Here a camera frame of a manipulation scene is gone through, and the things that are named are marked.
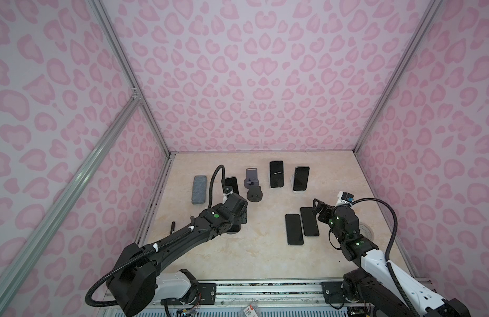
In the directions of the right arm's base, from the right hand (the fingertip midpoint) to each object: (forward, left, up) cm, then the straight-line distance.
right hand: (321, 203), depth 84 cm
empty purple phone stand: (+17, +30, -7) cm, 35 cm away
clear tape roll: (-8, -20, -10) cm, 24 cm away
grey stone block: (+12, +57, -9) cm, 59 cm away
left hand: (-3, +36, -1) cm, 36 cm away
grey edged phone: (-4, +3, -11) cm, 12 cm away
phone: (+9, +39, +2) cm, 40 cm away
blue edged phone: (-8, +11, -12) cm, 18 cm away
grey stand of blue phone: (+10, +29, -10) cm, 32 cm away
